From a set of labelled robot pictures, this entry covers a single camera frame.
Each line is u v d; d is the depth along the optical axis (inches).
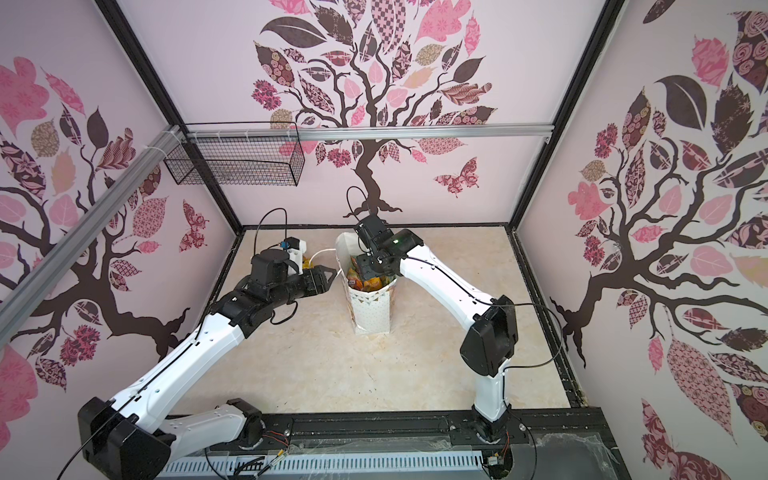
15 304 19.5
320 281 26.4
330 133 36.6
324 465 27.4
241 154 37.3
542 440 28.5
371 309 29.9
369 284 33.5
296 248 26.8
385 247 22.4
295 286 25.0
